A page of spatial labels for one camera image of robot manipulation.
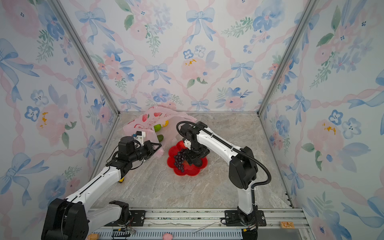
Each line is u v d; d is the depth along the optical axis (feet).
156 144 2.62
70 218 1.30
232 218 2.40
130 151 2.14
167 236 2.23
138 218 2.42
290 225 2.35
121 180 1.94
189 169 2.95
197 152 2.34
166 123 2.93
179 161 2.96
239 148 1.67
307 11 2.31
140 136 2.50
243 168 1.57
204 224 2.40
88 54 2.87
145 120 3.27
